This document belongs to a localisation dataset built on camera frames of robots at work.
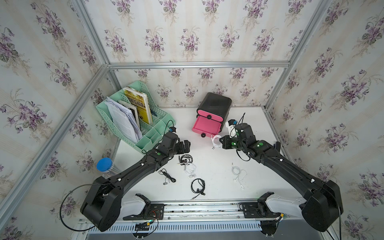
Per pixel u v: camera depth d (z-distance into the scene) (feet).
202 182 2.70
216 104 3.29
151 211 2.39
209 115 3.10
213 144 2.67
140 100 3.03
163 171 2.82
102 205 1.31
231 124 2.35
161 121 3.35
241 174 2.82
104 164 2.30
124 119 2.56
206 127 3.15
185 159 2.98
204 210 2.46
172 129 2.46
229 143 2.30
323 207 1.27
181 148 2.45
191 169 2.89
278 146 3.07
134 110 3.02
